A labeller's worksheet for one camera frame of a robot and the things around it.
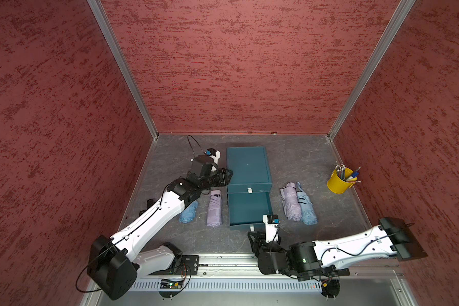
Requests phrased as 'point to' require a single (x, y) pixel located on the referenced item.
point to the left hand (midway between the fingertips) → (227, 177)
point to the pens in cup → (340, 169)
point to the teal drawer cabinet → (249, 185)
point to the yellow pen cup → (337, 185)
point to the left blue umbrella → (187, 215)
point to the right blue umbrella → (308, 214)
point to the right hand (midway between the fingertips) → (252, 240)
